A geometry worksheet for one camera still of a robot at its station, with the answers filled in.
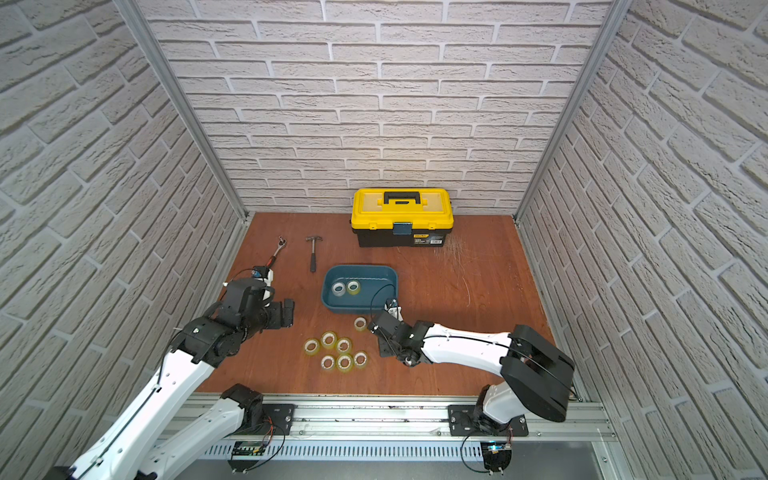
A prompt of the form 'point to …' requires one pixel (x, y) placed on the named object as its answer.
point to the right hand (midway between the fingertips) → (390, 340)
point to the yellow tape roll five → (360, 323)
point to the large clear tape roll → (338, 289)
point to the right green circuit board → (496, 454)
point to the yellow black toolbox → (402, 217)
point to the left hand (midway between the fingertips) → (281, 298)
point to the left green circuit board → (248, 448)
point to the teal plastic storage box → (378, 283)
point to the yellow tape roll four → (343, 345)
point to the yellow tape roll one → (353, 287)
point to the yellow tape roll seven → (327, 362)
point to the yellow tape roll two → (311, 347)
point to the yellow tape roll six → (345, 363)
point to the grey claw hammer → (313, 256)
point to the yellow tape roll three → (328, 340)
